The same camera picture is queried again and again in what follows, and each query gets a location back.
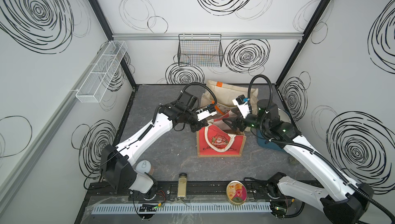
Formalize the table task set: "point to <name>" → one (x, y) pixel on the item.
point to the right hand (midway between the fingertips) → (228, 115)
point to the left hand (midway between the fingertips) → (206, 122)
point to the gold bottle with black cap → (182, 186)
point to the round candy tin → (236, 192)
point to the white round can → (144, 166)
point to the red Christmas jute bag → (217, 140)
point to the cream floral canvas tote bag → (221, 95)
